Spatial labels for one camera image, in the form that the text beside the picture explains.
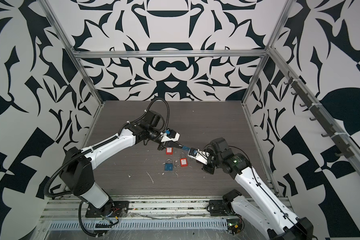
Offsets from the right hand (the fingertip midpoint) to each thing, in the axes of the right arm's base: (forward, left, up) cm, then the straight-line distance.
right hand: (200, 157), depth 76 cm
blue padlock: (+2, +7, +6) cm, 9 cm away
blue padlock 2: (+1, +17, -14) cm, 22 cm away
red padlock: (+10, +17, -13) cm, 23 cm away
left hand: (+6, +9, +6) cm, 12 cm away
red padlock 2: (+4, +8, -14) cm, 17 cm away
